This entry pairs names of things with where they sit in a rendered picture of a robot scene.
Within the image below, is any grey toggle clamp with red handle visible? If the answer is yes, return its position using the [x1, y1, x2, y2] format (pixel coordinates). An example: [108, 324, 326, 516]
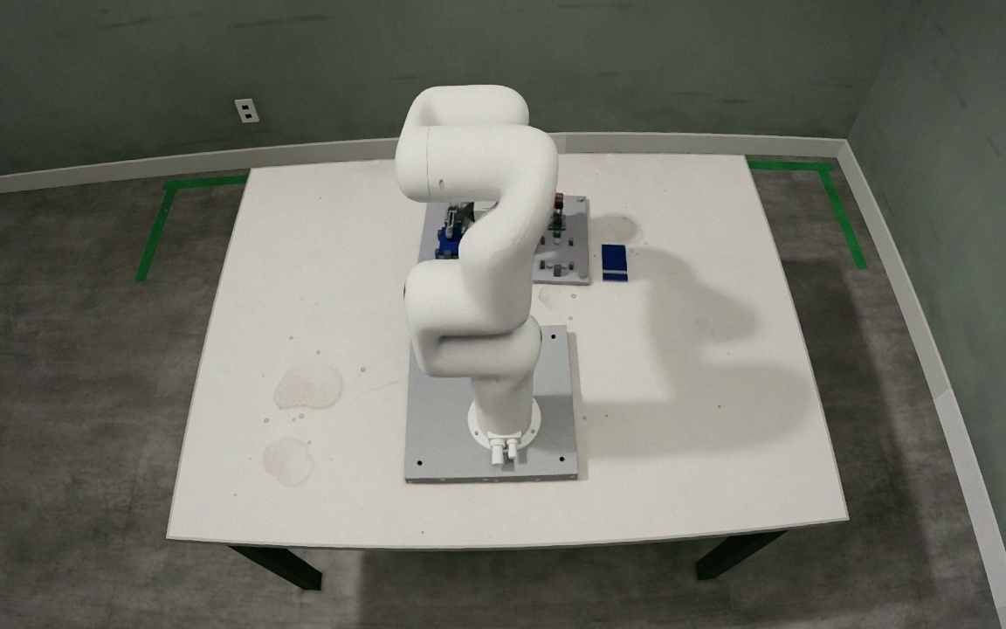
[444, 203, 463, 241]

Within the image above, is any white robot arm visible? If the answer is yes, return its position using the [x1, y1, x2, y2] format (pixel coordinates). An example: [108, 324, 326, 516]
[395, 85, 559, 467]

